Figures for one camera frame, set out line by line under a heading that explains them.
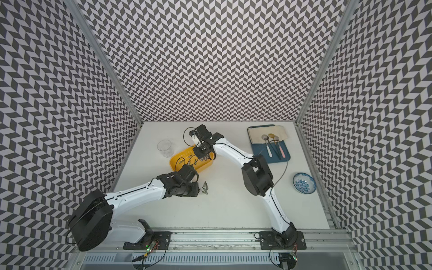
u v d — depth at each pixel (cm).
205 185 89
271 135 112
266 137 109
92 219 42
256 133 108
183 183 66
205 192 88
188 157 99
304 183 89
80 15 74
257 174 56
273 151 104
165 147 102
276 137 109
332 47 79
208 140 69
